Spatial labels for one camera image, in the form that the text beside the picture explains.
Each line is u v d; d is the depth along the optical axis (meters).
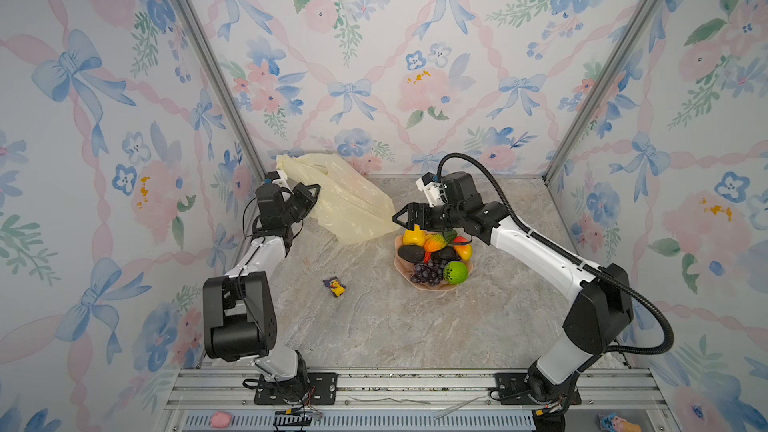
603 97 0.93
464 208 0.63
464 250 0.90
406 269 0.92
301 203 0.78
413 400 0.73
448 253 0.93
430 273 0.87
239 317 0.48
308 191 0.84
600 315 0.44
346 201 0.90
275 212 0.68
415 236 0.92
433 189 0.74
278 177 0.80
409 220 0.70
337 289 0.88
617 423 0.68
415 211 0.71
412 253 0.90
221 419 0.68
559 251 0.49
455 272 0.84
